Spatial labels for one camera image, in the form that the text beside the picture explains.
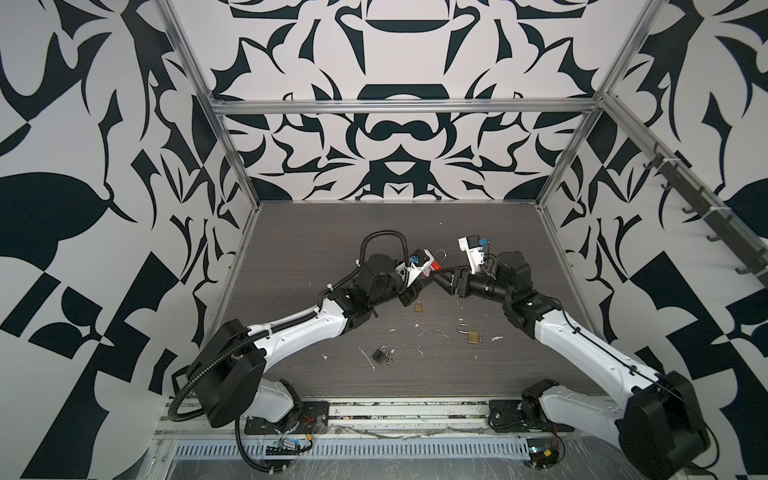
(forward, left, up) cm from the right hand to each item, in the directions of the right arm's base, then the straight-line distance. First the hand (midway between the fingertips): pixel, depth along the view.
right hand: (436, 273), depth 75 cm
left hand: (+2, +2, +1) cm, 3 cm away
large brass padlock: (-8, -12, -22) cm, 26 cm away
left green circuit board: (-34, +36, -19) cm, 53 cm away
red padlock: (+1, 0, +2) cm, 2 cm away
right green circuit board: (-35, -24, -24) cm, 48 cm away
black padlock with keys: (-13, +14, -21) cm, 29 cm away
